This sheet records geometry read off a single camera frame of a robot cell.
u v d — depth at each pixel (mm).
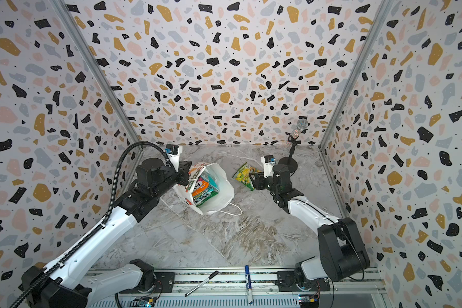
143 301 702
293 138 983
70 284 393
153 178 529
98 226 450
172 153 606
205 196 907
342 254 433
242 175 1036
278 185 677
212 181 975
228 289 731
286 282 734
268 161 763
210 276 758
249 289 716
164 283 732
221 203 864
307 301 714
